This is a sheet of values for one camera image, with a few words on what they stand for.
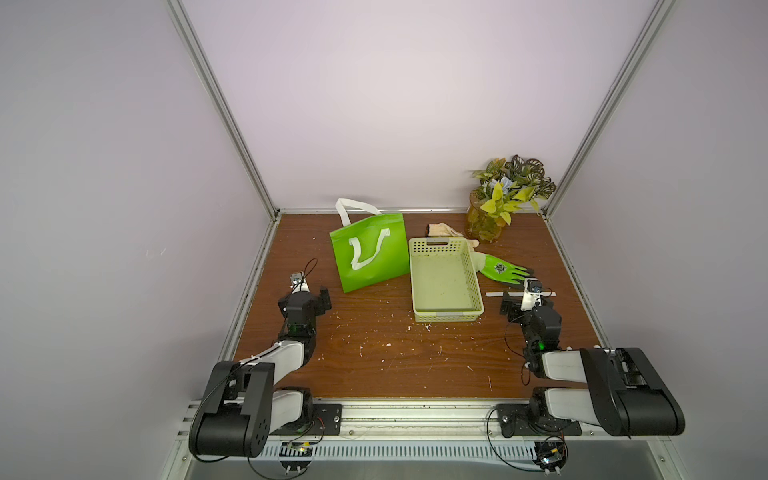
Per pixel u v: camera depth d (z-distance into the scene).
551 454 0.70
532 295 0.77
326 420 0.74
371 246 0.90
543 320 0.67
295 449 0.72
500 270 1.00
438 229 1.14
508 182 0.92
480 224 1.09
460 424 0.73
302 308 0.67
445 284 0.98
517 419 0.73
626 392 0.43
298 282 0.77
